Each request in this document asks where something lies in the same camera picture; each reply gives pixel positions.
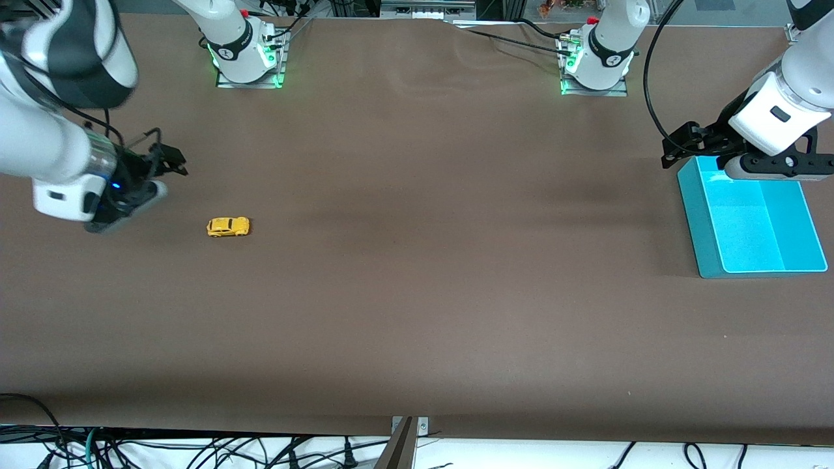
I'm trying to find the long black table cable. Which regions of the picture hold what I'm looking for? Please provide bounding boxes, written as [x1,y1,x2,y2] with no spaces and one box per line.
[446,21,574,58]

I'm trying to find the short black table cable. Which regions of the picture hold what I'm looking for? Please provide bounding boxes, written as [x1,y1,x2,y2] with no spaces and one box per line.
[518,18,577,41]

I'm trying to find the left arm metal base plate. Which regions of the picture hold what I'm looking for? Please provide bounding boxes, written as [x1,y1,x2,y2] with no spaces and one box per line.
[557,33,629,98]

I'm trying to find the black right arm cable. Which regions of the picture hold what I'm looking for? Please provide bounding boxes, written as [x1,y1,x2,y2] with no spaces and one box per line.
[62,104,164,150]

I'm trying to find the yellow beetle toy car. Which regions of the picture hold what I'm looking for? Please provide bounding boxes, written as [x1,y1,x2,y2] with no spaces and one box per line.
[207,216,251,238]

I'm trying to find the black looping floor cable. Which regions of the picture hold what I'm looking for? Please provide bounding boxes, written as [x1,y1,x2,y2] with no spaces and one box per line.
[0,393,66,469]

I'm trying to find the aluminium frame rail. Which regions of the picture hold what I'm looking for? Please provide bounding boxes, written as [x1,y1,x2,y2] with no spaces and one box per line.
[380,0,478,20]

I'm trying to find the brown table cover sheet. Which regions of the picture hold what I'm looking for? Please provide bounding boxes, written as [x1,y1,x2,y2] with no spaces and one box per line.
[0,12,834,447]

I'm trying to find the teal plastic bin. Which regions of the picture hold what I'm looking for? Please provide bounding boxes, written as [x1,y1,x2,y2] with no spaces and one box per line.
[676,155,829,279]

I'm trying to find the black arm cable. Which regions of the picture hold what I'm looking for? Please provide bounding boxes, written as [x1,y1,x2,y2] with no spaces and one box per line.
[642,0,685,154]
[62,104,164,150]

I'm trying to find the small orange green objects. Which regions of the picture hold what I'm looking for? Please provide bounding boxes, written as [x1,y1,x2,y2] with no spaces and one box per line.
[538,0,587,17]

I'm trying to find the small metal edge bracket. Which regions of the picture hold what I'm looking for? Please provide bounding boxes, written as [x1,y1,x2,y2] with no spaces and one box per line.
[391,416,431,436]

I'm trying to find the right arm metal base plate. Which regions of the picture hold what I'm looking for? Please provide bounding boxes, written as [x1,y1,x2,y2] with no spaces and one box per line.
[215,29,287,89]

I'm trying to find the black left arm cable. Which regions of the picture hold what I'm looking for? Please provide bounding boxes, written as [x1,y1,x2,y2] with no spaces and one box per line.
[642,0,685,154]

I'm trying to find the black base cable bundle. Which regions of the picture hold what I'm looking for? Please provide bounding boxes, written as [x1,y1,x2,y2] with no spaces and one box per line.
[251,0,313,43]

